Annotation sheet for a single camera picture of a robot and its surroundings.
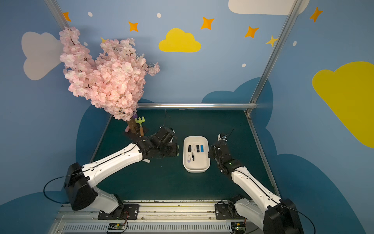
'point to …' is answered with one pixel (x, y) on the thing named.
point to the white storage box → (196, 158)
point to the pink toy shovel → (127, 129)
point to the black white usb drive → (197, 148)
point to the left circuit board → (116, 226)
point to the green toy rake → (141, 128)
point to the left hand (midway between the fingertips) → (179, 148)
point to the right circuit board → (238, 227)
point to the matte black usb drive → (189, 148)
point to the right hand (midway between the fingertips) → (215, 145)
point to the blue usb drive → (202, 148)
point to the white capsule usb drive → (189, 158)
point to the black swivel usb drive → (193, 156)
